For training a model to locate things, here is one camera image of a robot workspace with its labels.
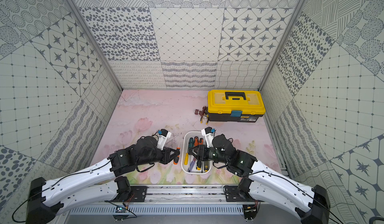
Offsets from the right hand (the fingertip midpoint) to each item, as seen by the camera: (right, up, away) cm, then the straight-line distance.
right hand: (192, 152), depth 70 cm
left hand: (-6, +1, 0) cm, 6 cm away
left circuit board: (-35, -29, +2) cm, 45 cm away
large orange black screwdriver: (+2, 0, +21) cm, 21 cm away
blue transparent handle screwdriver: (0, -11, +12) cm, 16 cm away
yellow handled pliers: (+7, +16, +35) cm, 39 cm away
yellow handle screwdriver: (-4, -9, +16) cm, 19 cm away
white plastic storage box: (-2, -11, +13) cm, 17 cm away
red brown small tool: (+2, +17, +34) cm, 38 cm away
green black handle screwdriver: (-1, -1, +20) cm, 20 cm away
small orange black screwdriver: (-7, 0, +2) cm, 7 cm away
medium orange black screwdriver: (+5, 0, +21) cm, 21 cm away
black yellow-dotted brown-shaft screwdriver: (+7, -12, +12) cm, 18 cm away
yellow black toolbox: (+29, +21, +20) cm, 41 cm away
